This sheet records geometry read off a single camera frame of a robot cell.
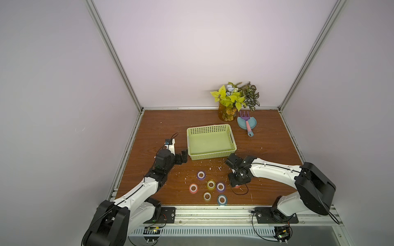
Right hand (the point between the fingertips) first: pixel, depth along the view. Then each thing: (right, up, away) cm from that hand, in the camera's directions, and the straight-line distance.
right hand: (234, 179), depth 84 cm
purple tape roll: (-19, +2, +1) cm, 19 cm away
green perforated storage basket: (-14, +20, +13) cm, 27 cm away
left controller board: (-43, -20, -13) cm, 49 cm away
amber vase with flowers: (+1, +48, +8) cm, 48 cm away
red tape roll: (-23, -4, -3) cm, 23 cm away
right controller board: (+20, -20, -15) cm, 31 cm away
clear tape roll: (-16, -7, -6) cm, 18 cm away
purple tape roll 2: (-8, -3, -3) cm, 9 cm away
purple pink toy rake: (+12, +32, +27) cm, 43 cm away
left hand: (-30, +17, +1) cm, 34 cm away
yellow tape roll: (-13, -2, -2) cm, 14 cm away
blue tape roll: (-8, -8, -7) cm, 13 cm away
